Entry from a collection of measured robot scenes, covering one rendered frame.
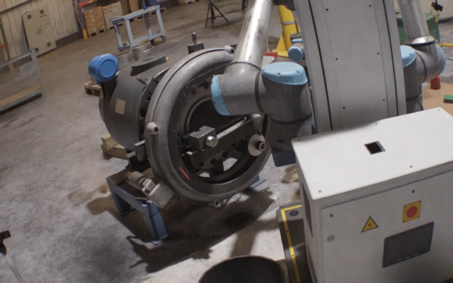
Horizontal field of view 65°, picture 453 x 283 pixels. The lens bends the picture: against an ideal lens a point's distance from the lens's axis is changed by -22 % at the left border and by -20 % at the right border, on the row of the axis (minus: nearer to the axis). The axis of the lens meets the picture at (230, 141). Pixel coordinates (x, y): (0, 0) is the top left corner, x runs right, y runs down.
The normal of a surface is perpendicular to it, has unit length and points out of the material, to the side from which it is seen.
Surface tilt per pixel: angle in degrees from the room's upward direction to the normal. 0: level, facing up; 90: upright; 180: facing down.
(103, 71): 90
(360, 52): 90
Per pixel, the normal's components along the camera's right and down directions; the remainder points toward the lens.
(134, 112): -0.76, -0.05
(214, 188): 0.62, 0.20
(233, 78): -0.34, -0.55
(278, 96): -0.37, 0.41
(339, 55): 0.04, 0.40
